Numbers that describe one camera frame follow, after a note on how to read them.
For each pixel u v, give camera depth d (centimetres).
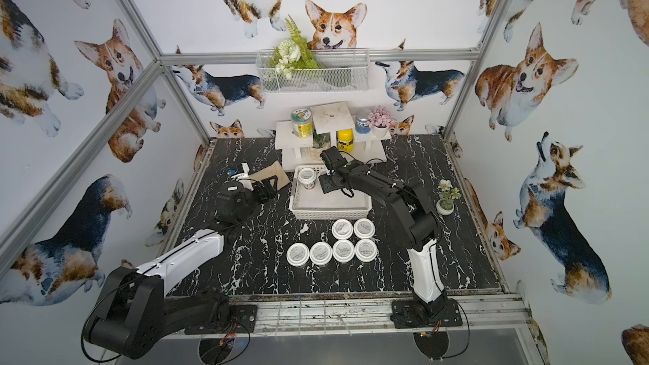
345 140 109
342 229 85
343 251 81
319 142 110
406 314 73
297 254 80
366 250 80
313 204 99
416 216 54
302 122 97
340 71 92
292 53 78
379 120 93
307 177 98
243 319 73
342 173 70
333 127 97
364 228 86
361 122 98
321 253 80
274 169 110
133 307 41
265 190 76
